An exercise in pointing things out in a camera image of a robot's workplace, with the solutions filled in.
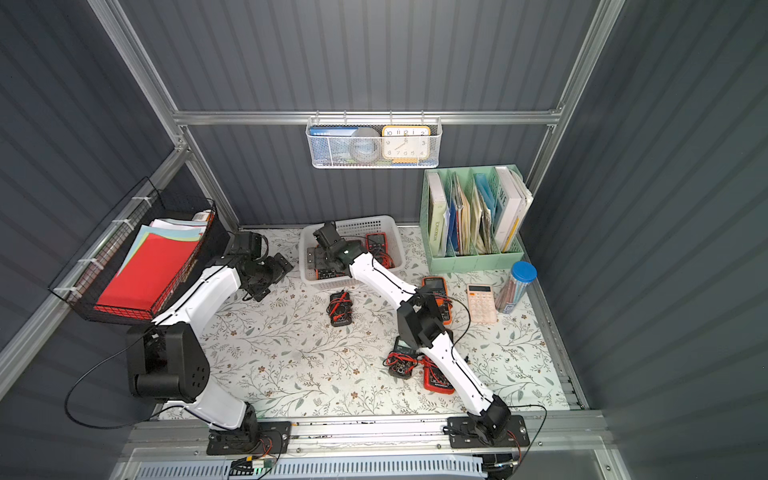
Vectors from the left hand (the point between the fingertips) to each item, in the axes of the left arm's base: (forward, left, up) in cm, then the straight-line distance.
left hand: (278, 274), depth 90 cm
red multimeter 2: (-28, -46, -9) cm, 54 cm away
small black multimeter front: (-23, -37, -10) cm, 45 cm away
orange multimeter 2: (+3, -50, -12) cm, 52 cm away
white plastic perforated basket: (+24, -20, -6) cm, 32 cm away
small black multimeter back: (-7, -18, -10) cm, 22 cm away
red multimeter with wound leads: (+19, -29, -8) cm, 36 cm away
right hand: (+10, -14, -2) cm, 17 cm away
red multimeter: (+21, -27, -9) cm, 35 cm away
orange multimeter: (+1, -15, +3) cm, 15 cm away
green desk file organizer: (+17, -57, +6) cm, 59 cm away
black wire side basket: (-16, +29, +22) cm, 40 cm away
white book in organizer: (+20, -73, +12) cm, 77 cm away
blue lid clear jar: (-5, -71, +6) cm, 71 cm away
